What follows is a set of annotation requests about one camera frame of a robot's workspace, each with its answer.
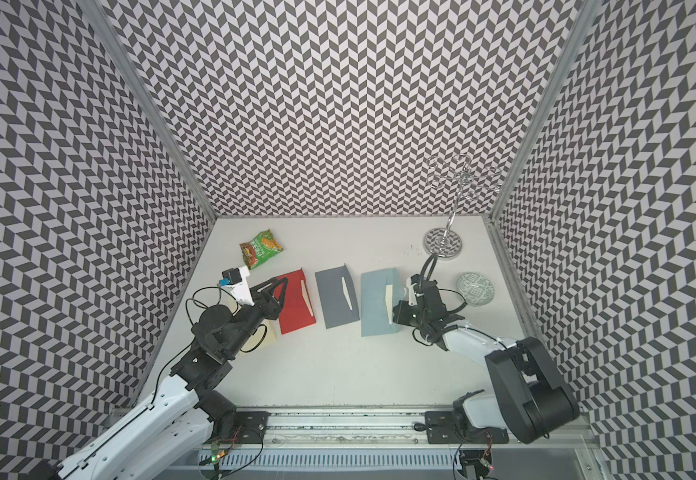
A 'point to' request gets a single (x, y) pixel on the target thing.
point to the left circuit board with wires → (219, 449)
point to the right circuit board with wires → (477, 463)
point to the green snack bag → (260, 248)
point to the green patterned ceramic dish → (476, 289)
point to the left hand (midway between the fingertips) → (283, 282)
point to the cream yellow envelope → (263, 335)
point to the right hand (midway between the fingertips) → (394, 313)
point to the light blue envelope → (380, 290)
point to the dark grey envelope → (338, 296)
